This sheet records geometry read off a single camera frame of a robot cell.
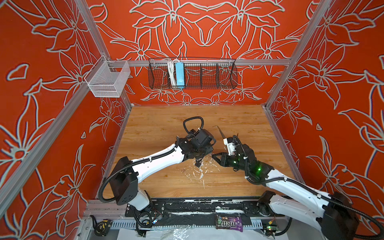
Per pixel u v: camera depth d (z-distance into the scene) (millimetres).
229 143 710
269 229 684
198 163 876
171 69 879
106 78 925
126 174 433
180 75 898
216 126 1068
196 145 582
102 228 659
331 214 390
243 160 579
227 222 684
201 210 741
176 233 671
